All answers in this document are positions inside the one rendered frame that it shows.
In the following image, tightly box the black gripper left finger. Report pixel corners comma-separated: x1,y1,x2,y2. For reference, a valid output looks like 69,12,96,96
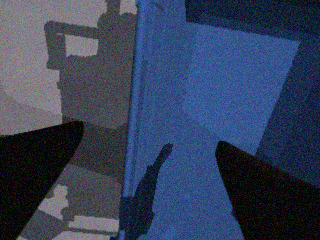
0,121,83,240

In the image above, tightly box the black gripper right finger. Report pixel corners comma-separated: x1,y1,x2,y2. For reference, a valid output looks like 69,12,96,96
215,141,320,240

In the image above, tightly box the blue plastic tray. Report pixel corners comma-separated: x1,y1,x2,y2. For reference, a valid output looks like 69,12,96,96
109,0,320,240

